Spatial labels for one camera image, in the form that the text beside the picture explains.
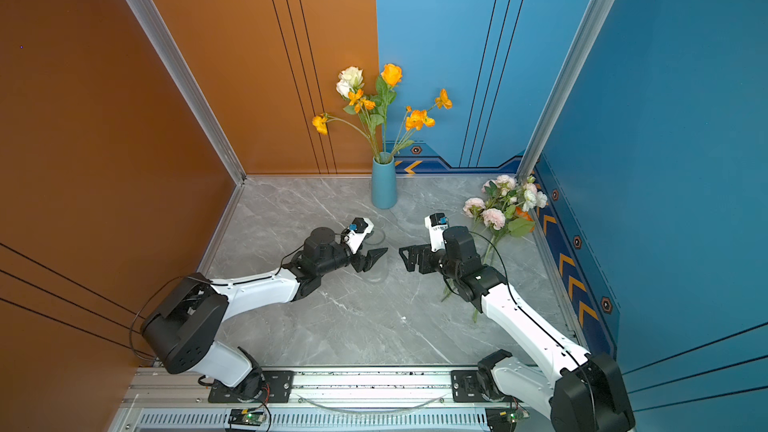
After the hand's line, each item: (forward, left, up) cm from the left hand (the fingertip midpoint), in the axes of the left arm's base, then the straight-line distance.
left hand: (379, 238), depth 83 cm
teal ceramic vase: (+23, 0, -1) cm, 23 cm away
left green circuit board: (-40, +32, -18) cm, 54 cm away
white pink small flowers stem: (+22, -52, -7) cm, 57 cm away
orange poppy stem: (+36, +21, +13) cm, 44 cm away
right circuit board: (-40, -31, -17) cm, 53 cm away
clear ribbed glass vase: (-4, +1, +4) cm, 6 cm away
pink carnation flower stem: (+27, -42, -11) cm, 51 cm away
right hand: (-4, -9, 0) cm, 10 cm away
